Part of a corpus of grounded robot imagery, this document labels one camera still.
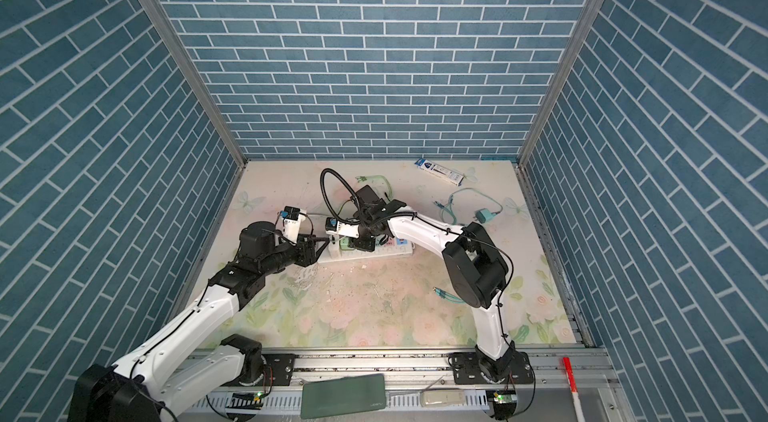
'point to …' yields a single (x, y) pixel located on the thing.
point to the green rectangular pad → (342, 395)
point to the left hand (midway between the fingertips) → (323, 239)
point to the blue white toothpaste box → (440, 172)
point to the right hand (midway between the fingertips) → (350, 234)
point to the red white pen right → (573, 387)
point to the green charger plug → (344, 244)
